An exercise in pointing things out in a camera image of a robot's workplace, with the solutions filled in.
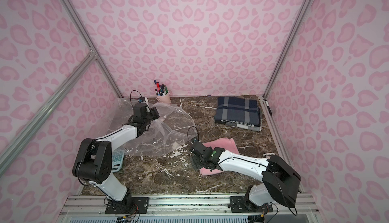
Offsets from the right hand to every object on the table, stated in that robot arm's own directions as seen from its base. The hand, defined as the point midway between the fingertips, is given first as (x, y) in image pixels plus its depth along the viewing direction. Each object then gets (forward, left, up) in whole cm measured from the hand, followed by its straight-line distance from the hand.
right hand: (199, 157), depth 84 cm
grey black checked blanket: (+21, -37, -4) cm, 43 cm away
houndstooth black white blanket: (+25, -23, -2) cm, 34 cm away
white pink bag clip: (+4, -40, -5) cm, 40 cm away
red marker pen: (+45, +29, +10) cm, 55 cm away
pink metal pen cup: (+42, +26, +2) cm, 49 cm away
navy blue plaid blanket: (+33, -26, +2) cm, 42 cm away
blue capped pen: (+49, +32, +12) cm, 60 cm away
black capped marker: (+45, +26, +8) cm, 53 cm away
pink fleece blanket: (+8, -16, 0) cm, 18 cm away
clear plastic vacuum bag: (+10, +16, +10) cm, 21 cm away
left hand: (+28, +26, +11) cm, 40 cm away
